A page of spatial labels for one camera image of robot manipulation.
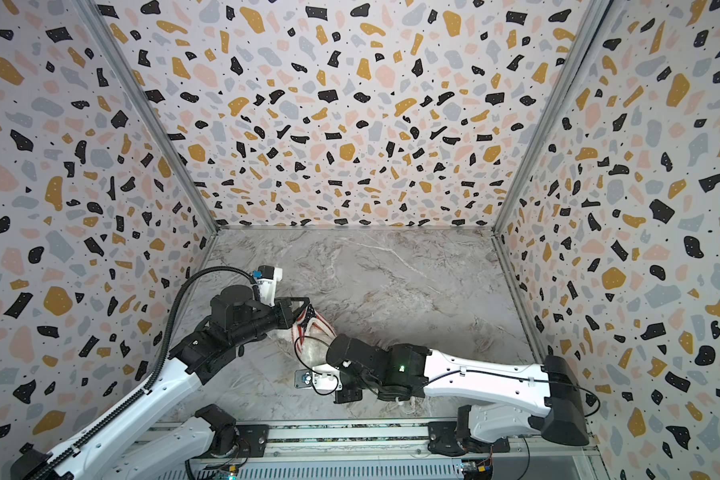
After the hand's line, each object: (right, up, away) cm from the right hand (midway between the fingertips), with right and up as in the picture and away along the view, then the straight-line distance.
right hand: (321, 371), depth 65 cm
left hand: (-3, +16, +6) cm, 17 cm away
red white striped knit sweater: (-6, +9, +6) cm, 12 cm away
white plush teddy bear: (-1, +5, -2) cm, 6 cm away
